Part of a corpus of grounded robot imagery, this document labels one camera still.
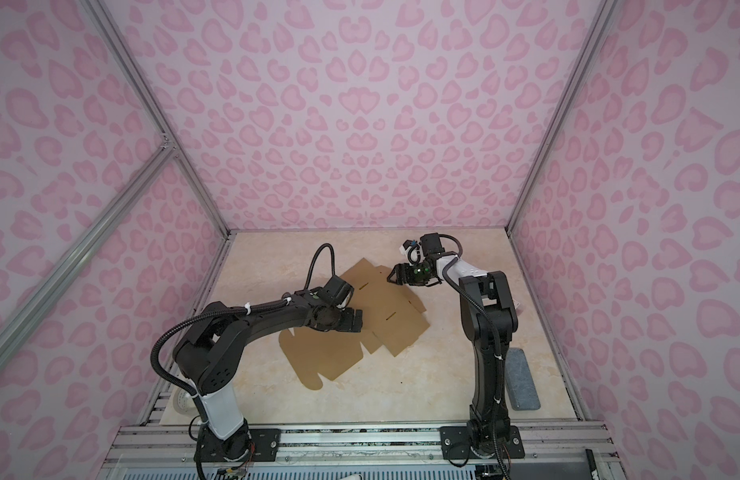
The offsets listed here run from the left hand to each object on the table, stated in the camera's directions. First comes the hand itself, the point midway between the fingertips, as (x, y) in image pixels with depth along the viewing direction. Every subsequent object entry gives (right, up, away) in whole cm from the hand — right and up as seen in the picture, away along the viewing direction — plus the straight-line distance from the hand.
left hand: (351, 322), depth 93 cm
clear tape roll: (-43, -18, -14) cm, 48 cm away
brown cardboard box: (+13, +2, +1) cm, 13 cm away
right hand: (+15, +14, +6) cm, 22 cm away
